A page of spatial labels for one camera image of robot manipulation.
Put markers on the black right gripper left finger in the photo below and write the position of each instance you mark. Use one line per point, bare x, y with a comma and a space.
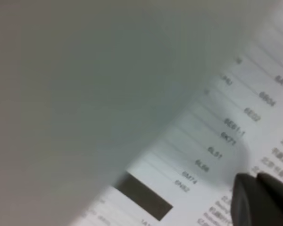
251, 204

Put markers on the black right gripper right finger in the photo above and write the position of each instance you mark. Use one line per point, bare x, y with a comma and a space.
274, 188

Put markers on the white paperback book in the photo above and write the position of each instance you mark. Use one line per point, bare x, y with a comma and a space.
136, 112

